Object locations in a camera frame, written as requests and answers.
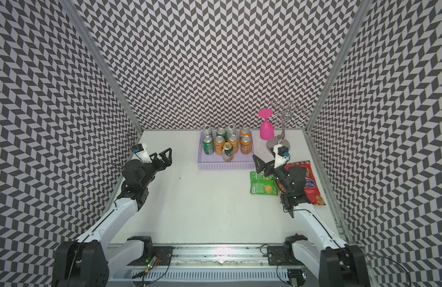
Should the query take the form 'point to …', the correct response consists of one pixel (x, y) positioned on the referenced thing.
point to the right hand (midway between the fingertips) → (262, 155)
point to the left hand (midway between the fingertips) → (165, 152)
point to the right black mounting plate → (277, 257)
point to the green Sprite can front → (208, 145)
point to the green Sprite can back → (222, 132)
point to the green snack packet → (260, 184)
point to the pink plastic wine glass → (266, 127)
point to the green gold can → (227, 152)
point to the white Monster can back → (231, 130)
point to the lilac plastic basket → (214, 162)
